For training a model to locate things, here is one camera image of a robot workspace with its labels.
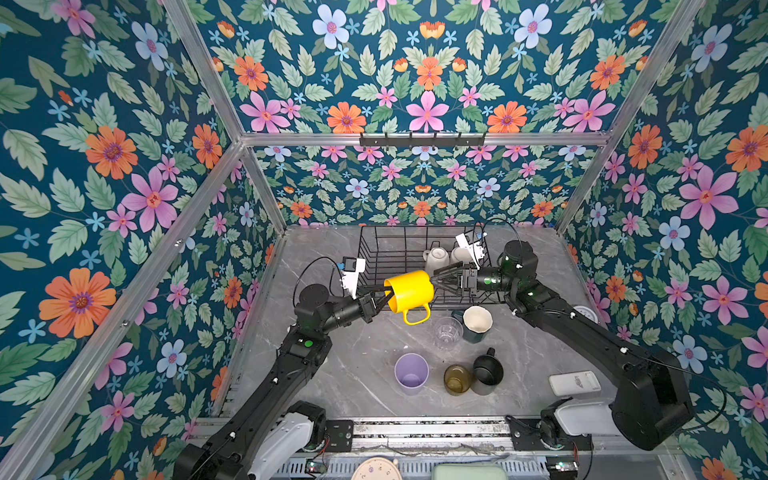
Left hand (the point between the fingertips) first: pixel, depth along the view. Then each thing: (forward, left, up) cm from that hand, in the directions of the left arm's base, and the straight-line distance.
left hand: (398, 288), depth 66 cm
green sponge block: (-33, -14, -27) cm, 45 cm away
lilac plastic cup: (-9, -3, -31) cm, 32 cm away
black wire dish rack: (+36, +2, -30) cm, 47 cm away
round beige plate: (-31, +7, -28) cm, 42 cm away
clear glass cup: (+1, -15, -28) cm, 31 cm away
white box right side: (-15, -48, -30) cm, 58 cm away
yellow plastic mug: (0, -3, -1) cm, 3 cm away
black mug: (-11, -24, -30) cm, 40 cm away
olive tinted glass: (-12, -15, -30) cm, 36 cm away
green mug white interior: (+3, -23, -26) cm, 35 cm away
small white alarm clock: (+4, -59, -27) cm, 64 cm away
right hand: (+3, -9, -1) cm, 10 cm away
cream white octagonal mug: (+22, -13, -18) cm, 31 cm away
